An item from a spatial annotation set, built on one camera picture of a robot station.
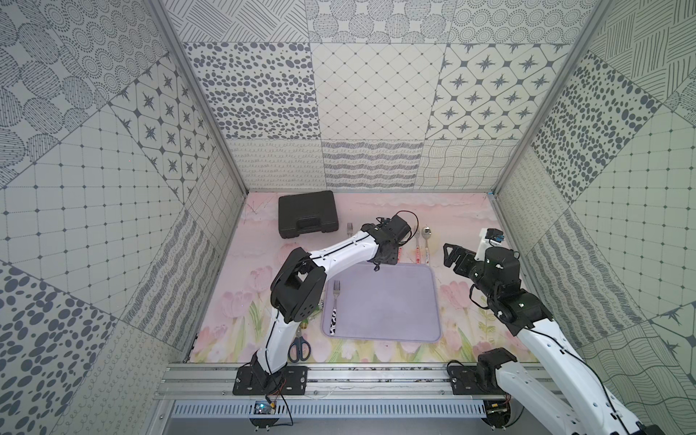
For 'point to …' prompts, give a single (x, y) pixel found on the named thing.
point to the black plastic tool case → (310, 212)
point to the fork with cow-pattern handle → (333, 314)
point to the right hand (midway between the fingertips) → (457, 252)
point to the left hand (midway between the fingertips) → (389, 252)
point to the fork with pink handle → (418, 259)
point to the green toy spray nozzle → (304, 323)
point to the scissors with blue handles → (300, 348)
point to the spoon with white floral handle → (427, 234)
